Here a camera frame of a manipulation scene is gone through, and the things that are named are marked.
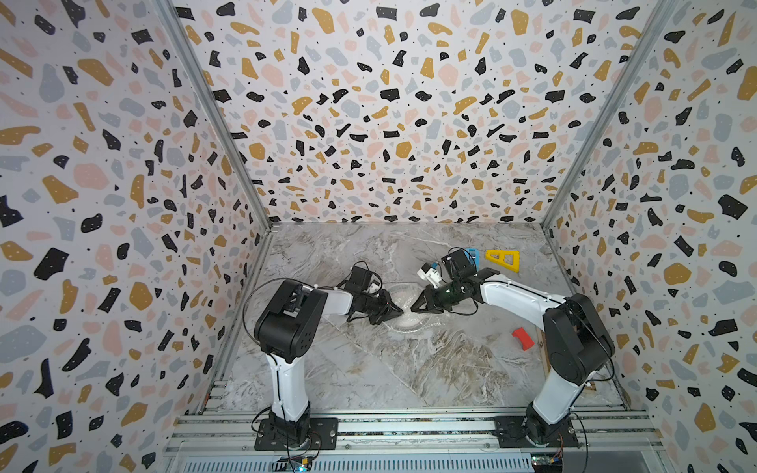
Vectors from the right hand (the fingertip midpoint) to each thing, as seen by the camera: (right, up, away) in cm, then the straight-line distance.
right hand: (414, 309), depth 85 cm
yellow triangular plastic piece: (+37, +14, +26) cm, 47 cm away
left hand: (-2, -2, +8) cm, 8 cm away
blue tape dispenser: (+23, +15, +23) cm, 36 cm away
